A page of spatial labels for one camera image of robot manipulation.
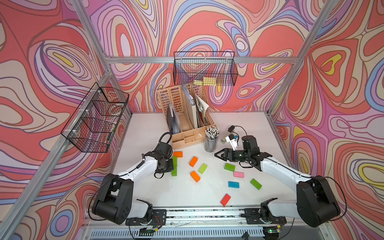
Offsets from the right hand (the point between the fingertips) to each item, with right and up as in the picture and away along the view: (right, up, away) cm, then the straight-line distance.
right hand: (219, 159), depth 82 cm
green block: (-26, -9, +5) cm, 28 cm away
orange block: (-24, 0, +13) cm, 27 cm away
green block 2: (+8, -7, +8) cm, 13 cm away
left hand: (-28, -7, +6) cm, 29 cm away
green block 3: (+21, -15, +2) cm, 26 cm away
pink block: (+13, -11, +6) cm, 18 cm away
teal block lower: (+8, -15, +1) cm, 17 cm away
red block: (+2, -21, -4) cm, 21 cm away
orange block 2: (-15, -4, +10) cm, 18 cm away
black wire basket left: (-65, +18, -9) cm, 68 cm away
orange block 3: (-14, -11, +4) cm, 18 cm away
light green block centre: (-9, -8, +9) cm, 15 cm away
